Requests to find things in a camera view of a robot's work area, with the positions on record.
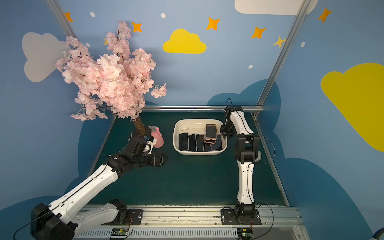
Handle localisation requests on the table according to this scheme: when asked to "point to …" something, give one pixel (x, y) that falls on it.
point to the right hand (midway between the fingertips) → (227, 135)
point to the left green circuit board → (119, 232)
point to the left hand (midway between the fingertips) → (161, 155)
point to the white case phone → (183, 142)
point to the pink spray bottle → (157, 134)
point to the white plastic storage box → (197, 126)
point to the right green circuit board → (245, 233)
